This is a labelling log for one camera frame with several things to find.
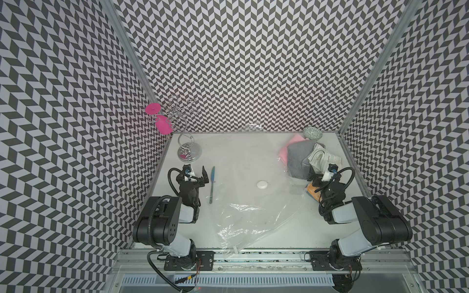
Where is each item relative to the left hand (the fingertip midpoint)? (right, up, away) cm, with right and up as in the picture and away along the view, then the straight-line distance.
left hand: (194, 168), depth 90 cm
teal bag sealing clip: (+8, -6, +6) cm, 12 cm away
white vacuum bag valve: (+34, -8, +1) cm, 35 cm away
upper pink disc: (-19, +29, -3) cm, 35 cm away
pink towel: (+48, +8, +14) cm, 51 cm away
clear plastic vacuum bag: (+28, -10, +1) cm, 30 cm away
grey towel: (+53, +3, +3) cm, 53 cm away
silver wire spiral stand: (-8, +8, +18) cm, 21 cm away
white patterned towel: (+63, +4, +1) cm, 64 cm away
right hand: (+63, 0, -1) cm, 63 cm away
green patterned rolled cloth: (+69, +20, +25) cm, 76 cm away
